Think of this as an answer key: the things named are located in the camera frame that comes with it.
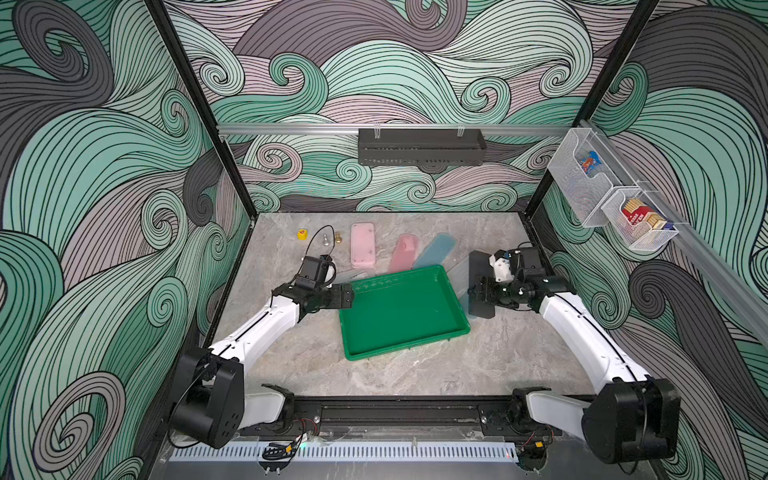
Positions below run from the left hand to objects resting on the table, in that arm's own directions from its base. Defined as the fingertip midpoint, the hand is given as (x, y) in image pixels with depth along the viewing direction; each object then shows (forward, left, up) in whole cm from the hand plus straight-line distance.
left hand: (340, 291), depth 86 cm
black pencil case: (+4, -40, +6) cm, 41 cm away
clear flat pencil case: (+11, -39, -9) cm, 42 cm away
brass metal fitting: (+28, +4, -9) cm, 29 cm away
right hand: (-2, -42, +2) cm, 42 cm away
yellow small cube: (+29, +18, -8) cm, 35 cm away
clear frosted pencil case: (+12, -1, -10) cm, 15 cm away
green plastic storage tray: (-2, -19, -9) cm, 21 cm away
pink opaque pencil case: (+24, -5, -8) cm, 26 cm away
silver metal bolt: (+26, +9, -9) cm, 29 cm away
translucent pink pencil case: (+21, -21, -9) cm, 31 cm away
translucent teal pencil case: (+23, -32, -10) cm, 41 cm away
